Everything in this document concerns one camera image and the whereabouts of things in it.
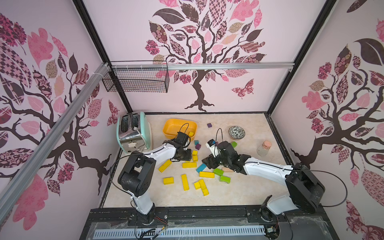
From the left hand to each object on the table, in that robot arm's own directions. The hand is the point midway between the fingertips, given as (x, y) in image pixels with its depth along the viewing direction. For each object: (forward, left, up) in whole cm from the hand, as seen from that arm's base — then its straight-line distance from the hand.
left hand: (189, 159), depth 92 cm
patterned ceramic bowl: (+21, -34, 0) cm, 41 cm away
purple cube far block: (+30, -15, -2) cm, 34 cm away
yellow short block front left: (-13, +12, -1) cm, 18 cm away
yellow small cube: (+19, -1, +2) cm, 19 cm away
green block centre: (-8, -18, 0) cm, 20 cm away
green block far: (+11, -31, -1) cm, 33 cm away
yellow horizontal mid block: (-4, +1, 0) cm, 4 cm away
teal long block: (-5, -8, -1) cm, 9 cm away
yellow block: (-9, -11, -1) cm, 14 cm away
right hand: (-3, -10, +8) cm, 13 cm away
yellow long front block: (-17, -9, -1) cm, 19 cm away
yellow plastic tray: (+29, +14, -2) cm, 33 cm away
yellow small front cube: (-16, -5, 0) cm, 17 cm away
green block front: (-12, -21, -1) cm, 24 cm away
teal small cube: (+14, -5, -1) cm, 15 cm away
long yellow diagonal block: (-3, +15, -2) cm, 16 cm away
